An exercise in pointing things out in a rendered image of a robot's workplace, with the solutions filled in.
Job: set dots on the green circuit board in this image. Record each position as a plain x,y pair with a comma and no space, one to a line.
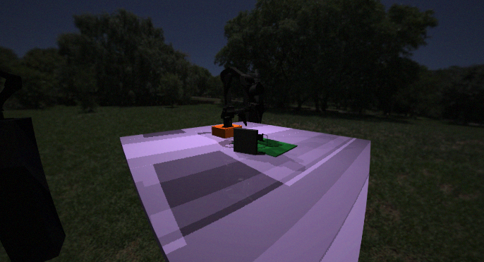
274,148

